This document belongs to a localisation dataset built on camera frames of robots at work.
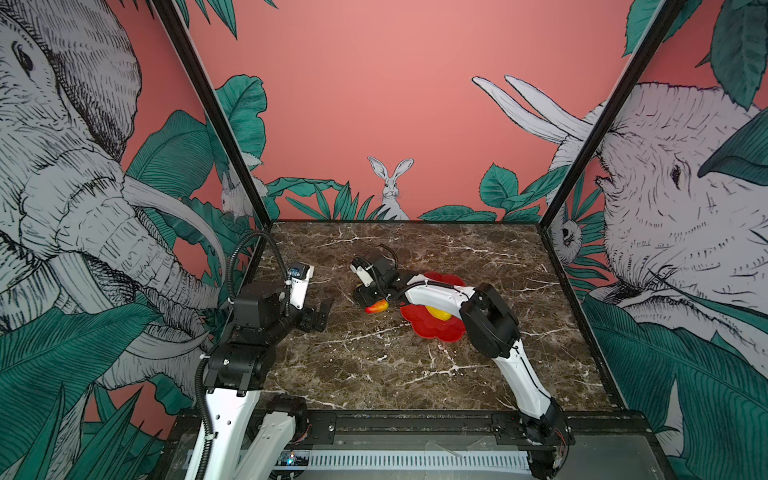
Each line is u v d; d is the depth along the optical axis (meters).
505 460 0.70
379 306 0.94
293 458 0.70
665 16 0.69
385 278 0.76
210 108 0.86
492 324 0.56
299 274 0.56
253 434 0.44
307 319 0.59
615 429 0.76
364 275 0.81
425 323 0.92
